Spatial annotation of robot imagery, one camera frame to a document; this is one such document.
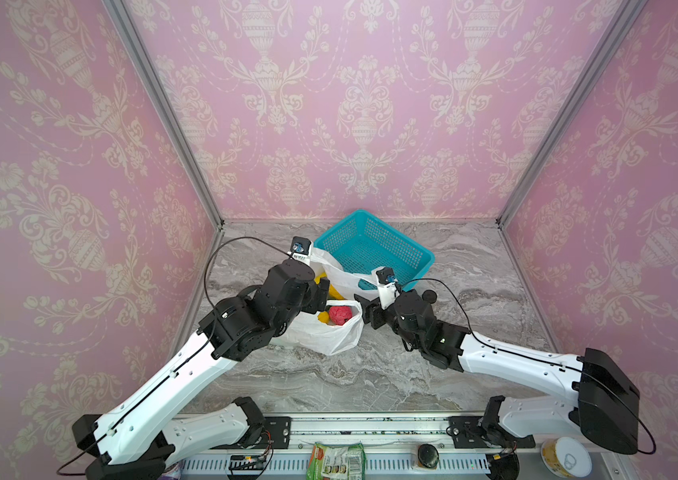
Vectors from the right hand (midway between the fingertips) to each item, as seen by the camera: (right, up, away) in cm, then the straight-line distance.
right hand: (367, 290), depth 77 cm
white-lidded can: (+43, -36, -11) cm, 57 cm away
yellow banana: (-12, -10, +13) cm, 21 cm away
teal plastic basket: (+2, +13, +37) cm, 39 cm away
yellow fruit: (-10, -2, +11) cm, 15 cm away
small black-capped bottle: (+19, -3, +12) cm, 23 cm away
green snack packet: (-8, -39, -7) cm, 41 cm away
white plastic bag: (-15, -11, -2) cm, 19 cm away
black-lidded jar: (+13, -37, -8) cm, 40 cm away
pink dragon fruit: (-8, -9, +12) cm, 17 cm away
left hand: (-13, +4, -11) cm, 17 cm away
